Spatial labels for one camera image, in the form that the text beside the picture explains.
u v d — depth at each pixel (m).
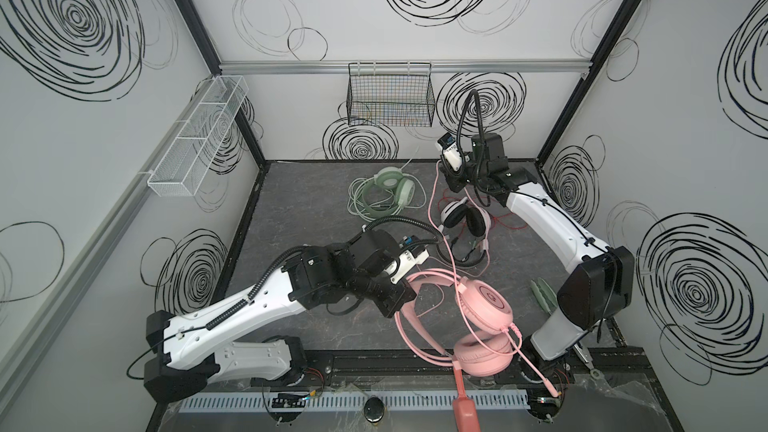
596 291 0.44
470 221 0.99
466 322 0.50
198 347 0.38
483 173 0.63
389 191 1.09
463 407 0.67
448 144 0.71
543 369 0.68
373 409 0.61
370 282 0.50
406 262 0.56
